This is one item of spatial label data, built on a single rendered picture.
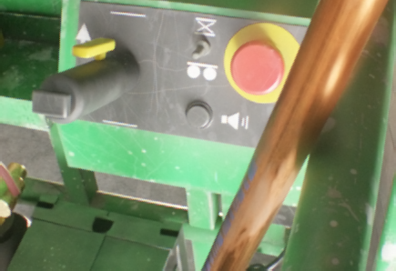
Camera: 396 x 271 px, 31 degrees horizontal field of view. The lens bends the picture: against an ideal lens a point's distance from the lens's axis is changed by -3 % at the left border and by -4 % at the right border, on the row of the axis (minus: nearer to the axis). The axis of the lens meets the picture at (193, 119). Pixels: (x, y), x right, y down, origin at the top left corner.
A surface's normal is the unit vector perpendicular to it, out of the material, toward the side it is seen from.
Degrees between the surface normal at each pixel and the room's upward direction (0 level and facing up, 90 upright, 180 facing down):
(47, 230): 0
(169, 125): 58
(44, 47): 0
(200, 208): 90
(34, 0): 90
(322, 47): 83
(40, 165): 0
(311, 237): 27
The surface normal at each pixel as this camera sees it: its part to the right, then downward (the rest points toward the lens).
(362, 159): 0.37, -0.56
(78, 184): -0.27, 0.70
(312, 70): -0.56, 0.55
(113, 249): -0.07, -0.70
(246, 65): -0.27, 0.22
